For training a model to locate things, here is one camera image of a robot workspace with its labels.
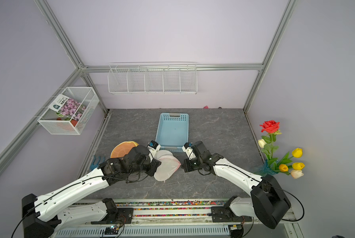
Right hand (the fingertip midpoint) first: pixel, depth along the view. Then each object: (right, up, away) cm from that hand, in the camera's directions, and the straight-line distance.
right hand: (181, 165), depth 82 cm
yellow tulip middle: (+47, +6, -23) cm, 53 cm away
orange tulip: (+41, +6, -24) cm, 48 cm away
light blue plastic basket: (-7, +18, +27) cm, 33 cm away
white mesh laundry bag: (-6, +2, -5) cm, 8 cm away
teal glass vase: (+41, +1, -12) cm, 42 cm away
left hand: (-11, +3, -9) cm, 14 cm away
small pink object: (+20, +37, +42) cm, 59 cm away
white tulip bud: (+38, +14, -14) cm, 43 cm away
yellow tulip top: (+50, +11, -19) cm, 55 cm away
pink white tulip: (+46, +3, -24) cm, 52 cm away
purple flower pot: (-56, +30, -7) cm, 64 cm away
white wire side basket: (-64, +23, -8) cm, 68 cm away
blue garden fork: (-55, -3, +10) cm, 56 cm away
